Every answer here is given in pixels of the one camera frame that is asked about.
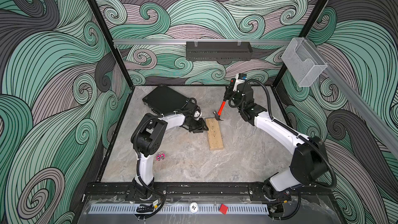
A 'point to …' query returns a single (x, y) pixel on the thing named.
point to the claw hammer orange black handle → (217, 115)
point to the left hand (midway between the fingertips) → (206, 128)
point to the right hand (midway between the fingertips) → (225, 85)
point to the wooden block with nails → (214, 134)
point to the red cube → (223, 209)
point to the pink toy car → (159, 156)
